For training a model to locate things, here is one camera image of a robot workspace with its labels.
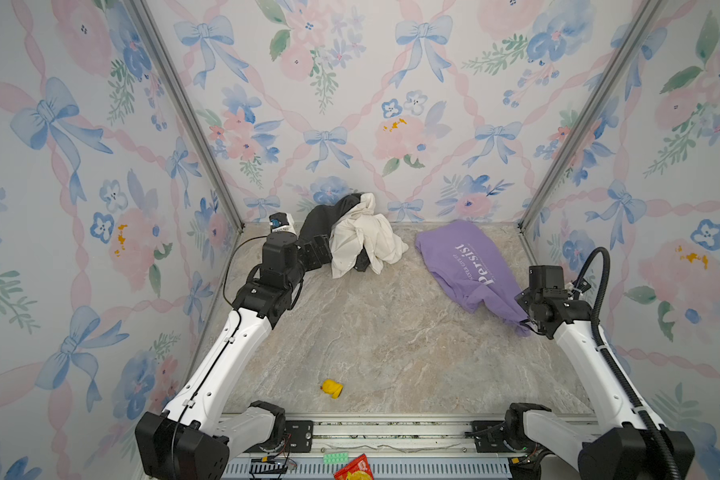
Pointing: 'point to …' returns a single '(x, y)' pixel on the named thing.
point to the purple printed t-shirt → (473, 269)
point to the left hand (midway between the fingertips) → (313, 238)
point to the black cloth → (319, 219)
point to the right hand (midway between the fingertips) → (538, 304)
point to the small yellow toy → (333, 388)
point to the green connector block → (336, 458)
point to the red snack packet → (357, 469)
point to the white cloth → (360, 231)
